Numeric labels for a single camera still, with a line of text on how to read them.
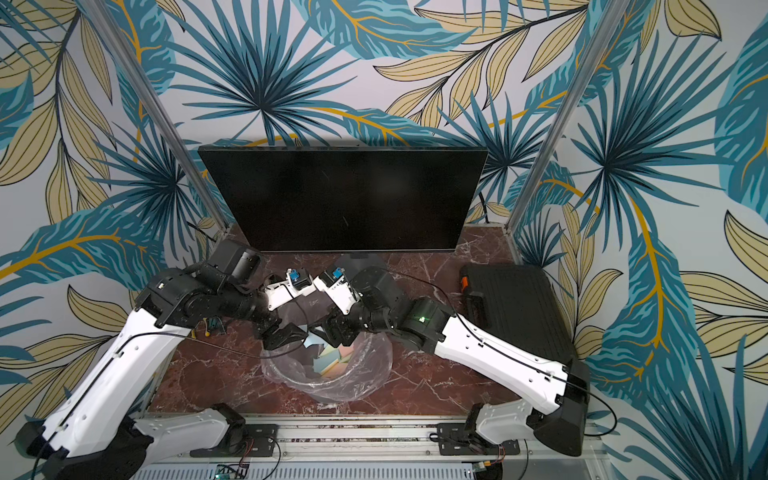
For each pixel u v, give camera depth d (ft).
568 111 2.80
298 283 1.75
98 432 1.23
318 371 2.37
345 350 2.52
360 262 3.52
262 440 2.40
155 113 2.76
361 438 2.46
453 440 2.37
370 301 1.56
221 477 2.32
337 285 1.78
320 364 2.43
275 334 1.80
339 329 1.75
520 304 2.96
